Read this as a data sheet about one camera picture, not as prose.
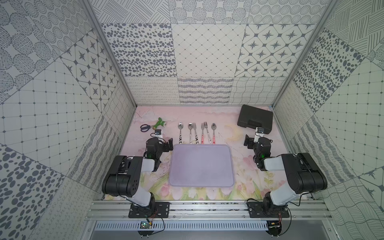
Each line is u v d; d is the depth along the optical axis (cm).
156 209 73
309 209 75
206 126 108
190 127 107
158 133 82
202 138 101
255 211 73
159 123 107
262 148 73
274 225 72
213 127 107
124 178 45
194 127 107
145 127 107
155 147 74
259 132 82
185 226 70
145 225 71
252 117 110
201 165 91
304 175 46
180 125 107
